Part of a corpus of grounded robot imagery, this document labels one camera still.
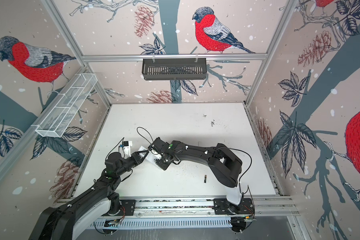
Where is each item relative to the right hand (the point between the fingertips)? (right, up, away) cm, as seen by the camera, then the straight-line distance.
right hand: (161, 163), depth 85 cm
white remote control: (-6, +5, -3) cm, 8 cm away
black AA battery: (+25, -8, -3) cm, 27 cm away
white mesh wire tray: (-48, +26, -14) cm, 57 cm away
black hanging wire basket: (+8, +61, +21) cm, 65 cm away
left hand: (-7, +8, -6) cm, 12 cm away
